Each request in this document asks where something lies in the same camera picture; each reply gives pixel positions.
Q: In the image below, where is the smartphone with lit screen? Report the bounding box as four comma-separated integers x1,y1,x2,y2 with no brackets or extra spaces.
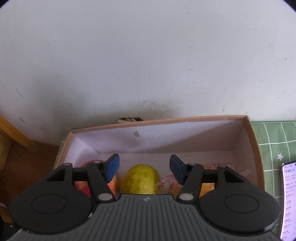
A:
280,160,296,241

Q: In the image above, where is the green checked tablecloth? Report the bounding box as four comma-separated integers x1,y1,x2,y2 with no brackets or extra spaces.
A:
252,121,295,238

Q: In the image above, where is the wooden door frame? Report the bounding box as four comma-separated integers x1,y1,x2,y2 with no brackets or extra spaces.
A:
0,115,39,152

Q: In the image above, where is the yellow green pear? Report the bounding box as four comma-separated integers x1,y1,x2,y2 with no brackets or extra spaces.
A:
120,164,160,195

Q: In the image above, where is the cardboard box white inside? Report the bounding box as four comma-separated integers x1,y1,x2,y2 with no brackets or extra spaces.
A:
55,115,265,188

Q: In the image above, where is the large red yellow apple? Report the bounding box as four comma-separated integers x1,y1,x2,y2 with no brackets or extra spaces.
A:
74,173,119,198

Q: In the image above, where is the wrapped yellow fruit in box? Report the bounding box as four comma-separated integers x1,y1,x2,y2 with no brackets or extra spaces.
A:
158,163,249,198

